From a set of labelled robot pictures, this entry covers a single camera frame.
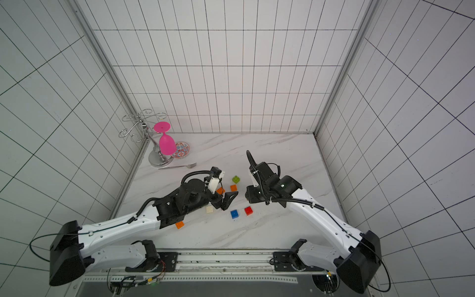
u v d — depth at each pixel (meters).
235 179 0.97
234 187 0.94
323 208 0.45
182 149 1.10
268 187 0.55
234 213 0.85
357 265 0.36
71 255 0.39
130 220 0.47
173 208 0.56
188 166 1.03
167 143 0.92
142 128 0.92
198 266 0.73
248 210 0.85
